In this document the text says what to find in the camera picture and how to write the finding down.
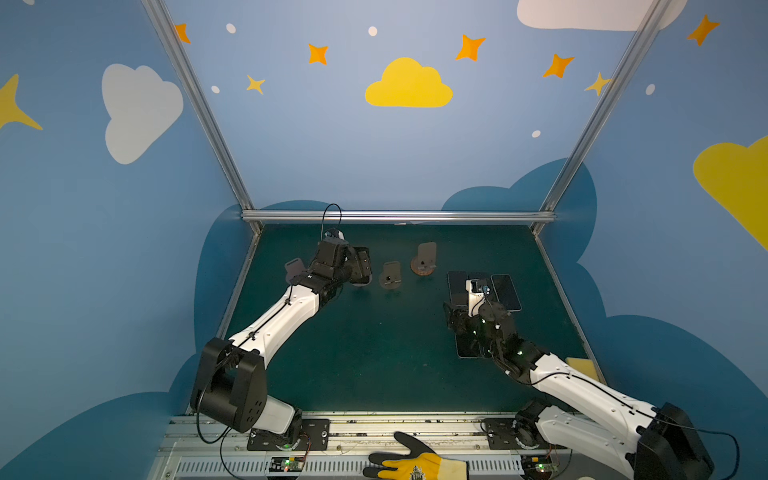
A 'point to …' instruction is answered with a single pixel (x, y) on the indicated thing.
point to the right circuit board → (536, 466)
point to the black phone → (363, 270)
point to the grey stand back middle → (391, 278)
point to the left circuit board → (286, 464)
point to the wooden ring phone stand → (425, 262)
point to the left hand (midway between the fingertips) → (361, 260)
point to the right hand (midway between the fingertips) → (458, 299)
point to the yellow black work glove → (420, 463)
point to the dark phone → (467, 345)
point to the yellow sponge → (586, 366)
